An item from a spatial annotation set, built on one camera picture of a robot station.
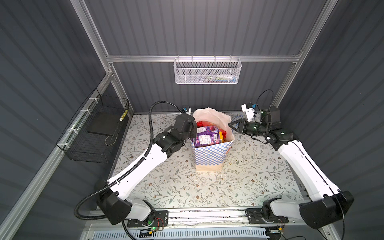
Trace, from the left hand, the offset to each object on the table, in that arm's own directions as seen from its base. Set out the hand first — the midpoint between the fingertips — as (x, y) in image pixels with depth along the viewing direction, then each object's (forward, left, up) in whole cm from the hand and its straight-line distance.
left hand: (191, 123), depth 74 cm
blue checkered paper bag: (-13, -10, -13) cm, 21 cm away
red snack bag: (+10, -8, -12) cm, 17 cm away
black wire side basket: (-2, +49, -3) cm, 49 cm away
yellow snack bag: (-2, -16, -10) cm, 19 cm away
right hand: (-4, -18, +2) cm, 19 cm away
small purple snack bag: (-2, -7, -8) cm, 11 cm away
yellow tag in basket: (+12, +37, -3) cm, 39 cm away
